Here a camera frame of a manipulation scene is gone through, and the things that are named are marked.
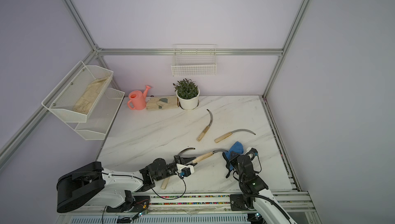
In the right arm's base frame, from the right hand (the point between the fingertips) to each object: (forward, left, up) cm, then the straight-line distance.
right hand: (232, 154), depth 87 cm
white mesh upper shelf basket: (+18, +80, +30) cm, 88 cm away
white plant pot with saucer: (+40, +27, 0) cm, 49 cm away
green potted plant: (+40, +27, +15) cm, 51 cm away
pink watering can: (+39, +61, +8) cm, 73 cm away
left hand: (-5, +21, +9) cm, 23 cm away
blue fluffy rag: (+4, -4, +1) cm, 5 cm away
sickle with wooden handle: (+17, +15, -1) cm, 23 cm away
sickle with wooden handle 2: (+11, +8, -2) cm, 13 cm away
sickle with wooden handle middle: (-3, +14, +8) cm, 17 cm away
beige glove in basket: (+21, +75, +29) cm, 83 cm away
